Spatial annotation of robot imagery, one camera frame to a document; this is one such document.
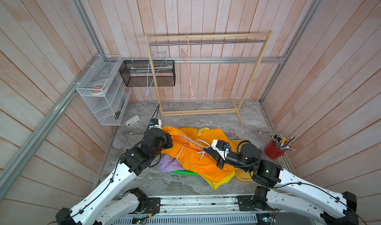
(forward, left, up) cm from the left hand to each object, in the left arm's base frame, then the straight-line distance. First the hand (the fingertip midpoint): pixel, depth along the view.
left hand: (170, 137), depth 74 cm
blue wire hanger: (0, -12, -6) cm, 14 cm away
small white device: (+25, +31, -19) cm, 44 cm away
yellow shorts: (-20, -21, -10) cm, 31 cm away
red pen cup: (0, -59, -16) cm, 61 cm away
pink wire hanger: (+54, -7, +12) cm, 56 cm away
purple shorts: (-9, +2, -12) cm, 15 cm away
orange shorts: (-3, -9, -3) cm, 10 cm away
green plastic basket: (-13, -7, -13) cm, 20 cm away
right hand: (-8, -17, +5) cm, 19 cm away
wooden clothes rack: (+38, -46, -20) cm, 63 cm away
